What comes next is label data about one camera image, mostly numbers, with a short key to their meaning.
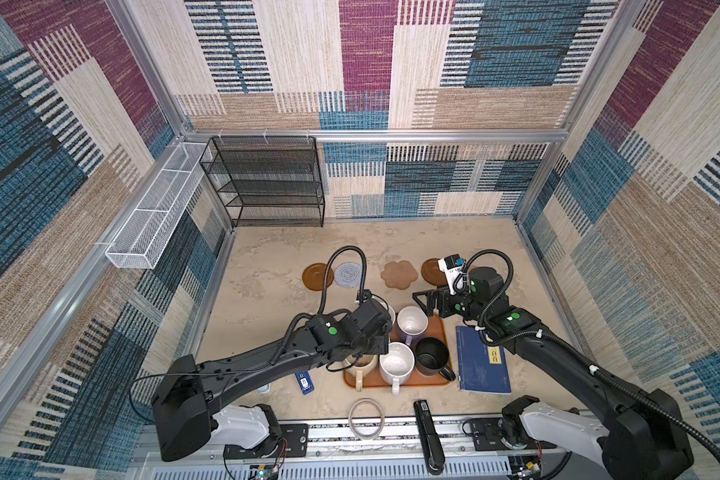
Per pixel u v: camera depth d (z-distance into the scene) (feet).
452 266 2.34
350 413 2.49
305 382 2.60
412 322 2.94
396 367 2.77
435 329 3.00
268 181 3.64
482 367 2.73
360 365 2.51
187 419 1.24
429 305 2.37
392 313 2.77
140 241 3.00
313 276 3.35
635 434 1.28
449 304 2.33
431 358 2.79
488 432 2.40
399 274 3.45
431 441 2.34
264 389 2.61
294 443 2.40
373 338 1.93
